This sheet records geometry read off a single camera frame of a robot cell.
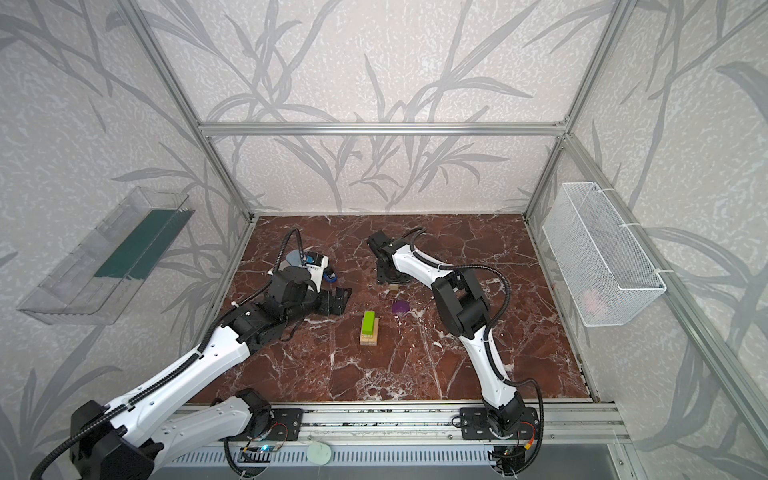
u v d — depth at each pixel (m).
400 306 0.94
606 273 0.61
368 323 0.89
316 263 0.67
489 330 0.58
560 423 0.75
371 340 0.85
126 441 0.39
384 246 0.78
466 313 0.58
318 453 0.68
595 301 0.72
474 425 0.73
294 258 1.04
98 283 0.64
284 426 0.72
